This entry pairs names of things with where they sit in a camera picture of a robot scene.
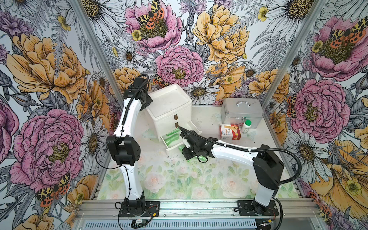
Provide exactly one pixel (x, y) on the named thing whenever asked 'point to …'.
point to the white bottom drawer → (189, 125)
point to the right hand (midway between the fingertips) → (186, 155)
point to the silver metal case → (236, 111)
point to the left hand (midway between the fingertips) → (147, 107)
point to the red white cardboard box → (229, 132)
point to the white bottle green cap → (246, 126)
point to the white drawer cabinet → (169, 108)
